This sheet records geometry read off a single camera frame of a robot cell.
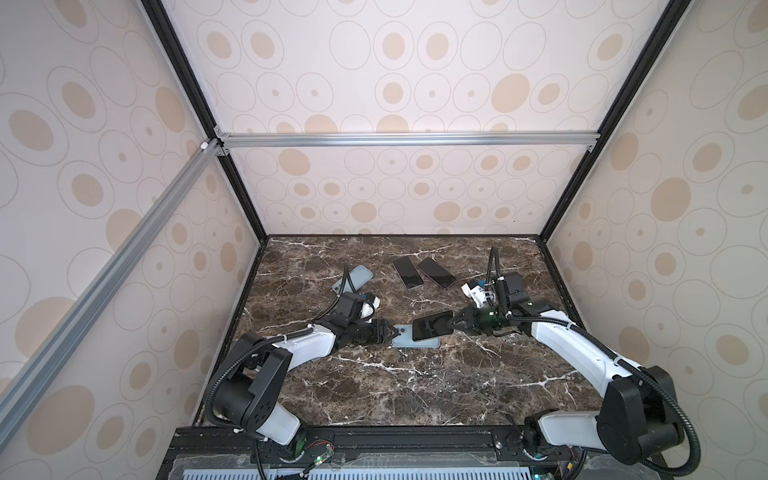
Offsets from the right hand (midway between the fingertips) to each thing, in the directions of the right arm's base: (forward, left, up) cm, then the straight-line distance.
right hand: (451, 323), depth 81 cm
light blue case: (+27, +28, -13) cm, 41 cm away
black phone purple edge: (+28, 0, -13) cm, 31 cm away
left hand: (+1, +14, -5) cm, 15 cm away
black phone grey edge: (+28, +10, -13) cm, 33 cm away
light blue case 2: (+1, +12, -11) cm, 17 cm away
